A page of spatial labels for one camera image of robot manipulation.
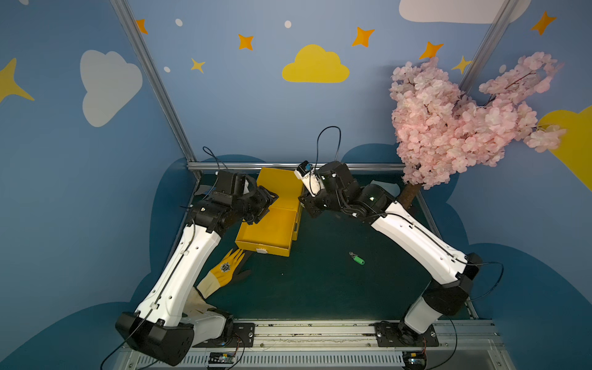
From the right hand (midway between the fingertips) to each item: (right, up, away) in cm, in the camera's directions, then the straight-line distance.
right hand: (306, 193), depth 71 cm
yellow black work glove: (-31, -31, +14) cm, 46 cm away
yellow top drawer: (-12, -15, +11) cm, 22 cm away
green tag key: (+21, -26, +22) cm, 40 cm away
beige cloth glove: (-39, -38, +9) cm, 55 cm away
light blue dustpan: (+46, +3, +45) cm, 64 cm away
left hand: (-9, -1, 0) cm, 9 cm away
